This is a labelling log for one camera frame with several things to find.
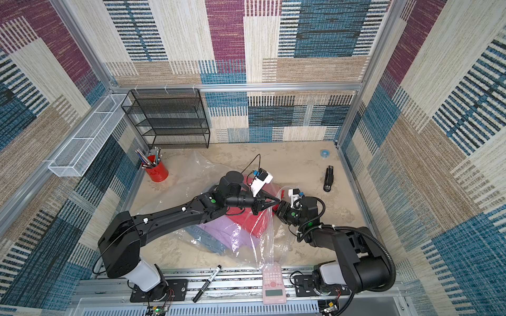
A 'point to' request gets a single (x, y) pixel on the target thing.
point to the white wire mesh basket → (79, 153)
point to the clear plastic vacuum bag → (259, 237)
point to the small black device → (329, 179)
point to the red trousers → (255, 224)
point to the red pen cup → (159, 173)
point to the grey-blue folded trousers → (207, 239)
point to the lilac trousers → (228, 232)
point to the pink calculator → (273, 289)
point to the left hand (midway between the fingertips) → (280, 202)
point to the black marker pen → (207, 284)
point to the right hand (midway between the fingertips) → (271, 209)
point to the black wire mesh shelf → (168, 118)
